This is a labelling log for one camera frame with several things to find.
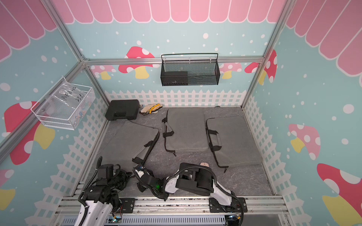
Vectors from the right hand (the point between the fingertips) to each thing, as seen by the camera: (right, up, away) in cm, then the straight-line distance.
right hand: (137, 178), depth 83 cm
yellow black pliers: (+3, +45, +36) cm, 58 cm away
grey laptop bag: (-13, +20, +13) cm, 27 cm away
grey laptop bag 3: (+61, +19, +14) cm, 65 cm away
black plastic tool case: (-24, +44, +35) cm, 61 cm away
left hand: (-2, +2, -1) cm, 3 cm away
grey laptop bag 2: (+28, +27, +19) cm, 44 cm away
